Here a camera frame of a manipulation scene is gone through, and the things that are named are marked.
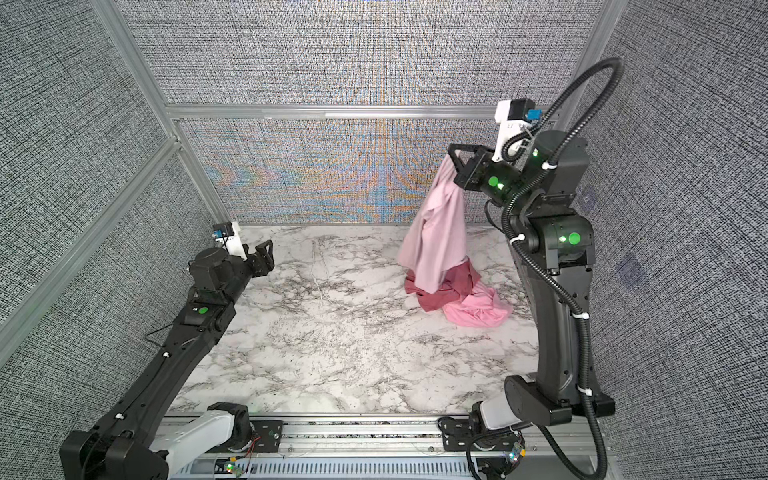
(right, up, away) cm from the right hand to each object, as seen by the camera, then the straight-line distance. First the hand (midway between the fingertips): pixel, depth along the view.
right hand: (452, 144), depth 53 cm
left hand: (-43, -17, +23) cm, 52 cm away
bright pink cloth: (+17, -35, +36) cm, 54 cm away
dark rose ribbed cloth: (+10, -29, +39) cm, 50 cm away
